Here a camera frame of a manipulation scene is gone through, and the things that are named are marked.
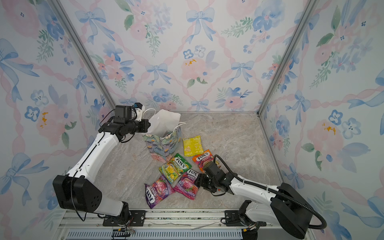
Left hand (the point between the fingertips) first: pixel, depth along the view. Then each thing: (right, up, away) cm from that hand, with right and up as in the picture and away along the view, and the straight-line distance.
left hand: (150, 122), depth 81 cm
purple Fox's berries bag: (+20, -34, +1) cm, 39 cm away
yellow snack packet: (+23, -15, +17) cm, 32 cm away
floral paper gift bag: (+9, -8, -7) cm, 14 cm away
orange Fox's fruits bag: (+30, -22, +11) cm, 39 cm away
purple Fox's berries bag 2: (+4, -37, -2) cm, 37 cm away
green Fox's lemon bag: (+12, -26, +7) cm, 30 cm away
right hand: (+25, -34, +1) cm, 42 cm away
